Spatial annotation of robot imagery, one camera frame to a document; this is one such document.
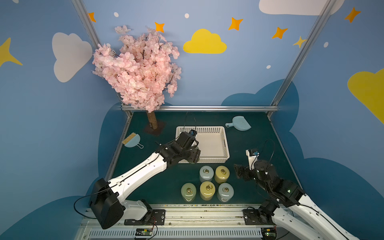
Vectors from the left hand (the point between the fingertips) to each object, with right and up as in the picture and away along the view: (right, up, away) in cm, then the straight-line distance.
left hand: (193, 148), depth 79 cm
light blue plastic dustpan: (+37, +15, +37) cm, 54 cm away
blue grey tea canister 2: (+16, -22, -4) cm, 28 cm away
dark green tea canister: (-2, -21, -5) cm, 22 cm away
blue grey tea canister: (+7, -15, +2) cm, 16 cm away
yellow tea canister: (+7, -21, -4) cm, 23 cm away
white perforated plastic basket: (+14, +1, +22) cm, 26 cm away
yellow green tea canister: (+16, -14, +2) cm, 21 cm away
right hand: (+27, -7, -3) cm, 27 cm away
